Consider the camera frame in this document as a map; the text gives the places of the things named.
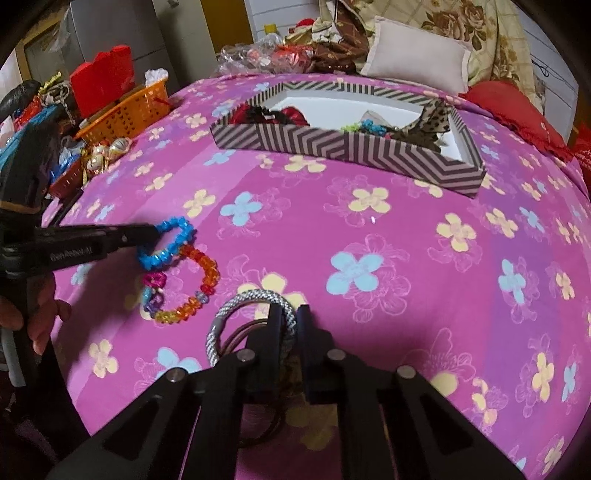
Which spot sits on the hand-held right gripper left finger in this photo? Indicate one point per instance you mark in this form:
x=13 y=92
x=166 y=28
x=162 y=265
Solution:
x=272 y=337

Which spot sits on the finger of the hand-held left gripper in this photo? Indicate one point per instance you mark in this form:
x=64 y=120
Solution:
x=127 y=243
x=115 y=230

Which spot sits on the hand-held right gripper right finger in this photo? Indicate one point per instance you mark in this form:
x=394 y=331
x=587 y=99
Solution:
x=307 y=337

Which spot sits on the thin dark elastic bands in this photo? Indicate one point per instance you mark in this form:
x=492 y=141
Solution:
x=240 y=328

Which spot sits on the black scrunchie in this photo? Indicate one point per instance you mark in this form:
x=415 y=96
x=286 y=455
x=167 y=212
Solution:
x=251 y=115

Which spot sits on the striped cardboard box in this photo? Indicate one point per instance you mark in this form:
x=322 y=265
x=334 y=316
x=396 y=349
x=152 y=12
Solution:
x=369 y=152

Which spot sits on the red satin bow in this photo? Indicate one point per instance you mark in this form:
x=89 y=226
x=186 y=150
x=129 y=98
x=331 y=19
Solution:
x=293 y=115

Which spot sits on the person's left hand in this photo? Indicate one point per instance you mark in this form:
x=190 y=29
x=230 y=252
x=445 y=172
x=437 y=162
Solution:
x=41 y=314

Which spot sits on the small red basket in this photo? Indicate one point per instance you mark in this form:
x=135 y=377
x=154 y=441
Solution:
x=69 y=182

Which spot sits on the gold white ornament bunch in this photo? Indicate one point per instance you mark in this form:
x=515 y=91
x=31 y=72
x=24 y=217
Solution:
x=106 y=154

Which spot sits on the orange plastic basket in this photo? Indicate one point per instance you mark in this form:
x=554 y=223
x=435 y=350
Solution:
x=124 y=110

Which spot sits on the red gift bag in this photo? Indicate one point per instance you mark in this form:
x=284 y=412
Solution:
x=101 y=78

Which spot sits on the white tissue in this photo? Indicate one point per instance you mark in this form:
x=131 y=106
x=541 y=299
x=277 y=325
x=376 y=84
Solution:
x=156 y=76

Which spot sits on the grey refrigerator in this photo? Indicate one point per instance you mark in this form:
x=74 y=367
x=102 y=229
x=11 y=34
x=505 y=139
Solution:
x=115 y=27

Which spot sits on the clear plastic bag pile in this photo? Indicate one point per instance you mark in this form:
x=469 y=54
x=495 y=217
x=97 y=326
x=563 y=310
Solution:
x=249 y=55

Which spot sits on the wooden door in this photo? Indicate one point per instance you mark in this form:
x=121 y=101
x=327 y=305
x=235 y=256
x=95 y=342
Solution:
x=233 y=23

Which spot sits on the yellow bottle cap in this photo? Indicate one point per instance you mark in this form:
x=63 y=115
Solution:
x=270 y=29

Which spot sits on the white slatted headboard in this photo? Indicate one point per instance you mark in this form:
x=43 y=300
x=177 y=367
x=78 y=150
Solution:
x=286 y=11

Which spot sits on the red plush toy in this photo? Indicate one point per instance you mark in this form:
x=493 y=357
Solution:
x=303 y=25

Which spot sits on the brown patterned blanket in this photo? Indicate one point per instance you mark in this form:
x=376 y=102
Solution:
x=337 y=55

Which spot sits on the white pillow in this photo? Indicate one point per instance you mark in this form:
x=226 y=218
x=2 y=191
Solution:
x=415 y=55

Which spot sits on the red ruffled cushion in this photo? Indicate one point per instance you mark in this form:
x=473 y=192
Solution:
x=508 y=106

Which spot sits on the red shopping bag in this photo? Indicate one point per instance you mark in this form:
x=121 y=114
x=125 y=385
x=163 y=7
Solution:
x=582 y=152

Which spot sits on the cream floral quilt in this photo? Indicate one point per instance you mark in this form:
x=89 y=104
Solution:
x=461 y=18

